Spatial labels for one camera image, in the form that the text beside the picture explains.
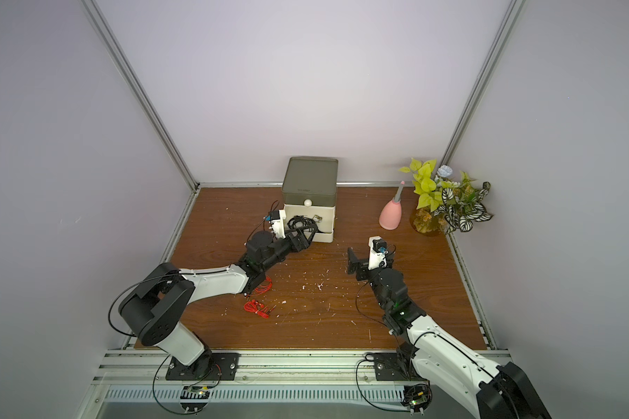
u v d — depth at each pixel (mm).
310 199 921
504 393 392
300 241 752
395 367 669
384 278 597
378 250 661
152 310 454
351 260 716
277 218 773
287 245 756
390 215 998
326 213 1000
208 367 674
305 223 973
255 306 845
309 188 925
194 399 720
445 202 808
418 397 696
